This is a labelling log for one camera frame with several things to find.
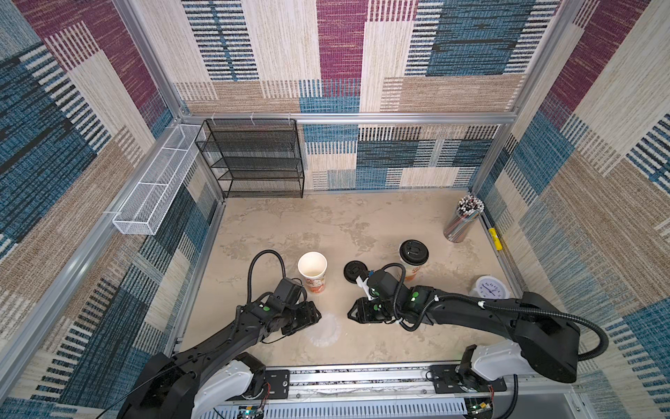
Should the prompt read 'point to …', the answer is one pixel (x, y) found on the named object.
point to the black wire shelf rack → (254, 158)
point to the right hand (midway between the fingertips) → (356, 319)
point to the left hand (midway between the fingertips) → (316, 322)
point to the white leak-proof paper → (326, 333)
